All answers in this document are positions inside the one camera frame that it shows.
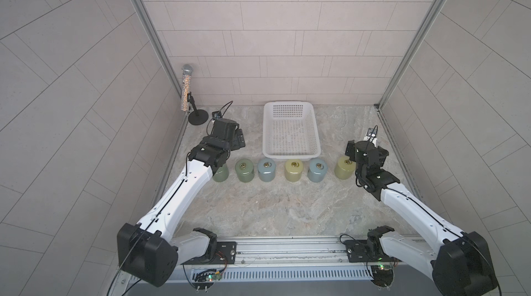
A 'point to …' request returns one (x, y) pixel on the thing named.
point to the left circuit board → (205, 279)
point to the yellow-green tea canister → (293, 170)
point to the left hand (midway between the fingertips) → (233, 134)
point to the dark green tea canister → (244, 169)
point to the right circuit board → (382, 275)
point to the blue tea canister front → (267, 169)
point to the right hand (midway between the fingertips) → (361, 141)
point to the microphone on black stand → (197, 117)
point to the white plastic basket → (290, 131)
